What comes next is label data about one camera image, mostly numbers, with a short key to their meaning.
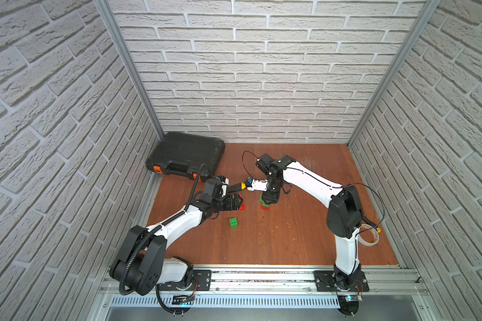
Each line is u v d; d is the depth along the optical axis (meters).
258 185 0.78
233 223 0.85
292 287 0.74
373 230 0.85
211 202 0.67
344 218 0.49
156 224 0.47
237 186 1.00
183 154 1.04
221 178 0.80
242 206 0.95
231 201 0.77
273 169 0.64
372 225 0.87
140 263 0.41
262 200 0.81
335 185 0.53
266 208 0.91
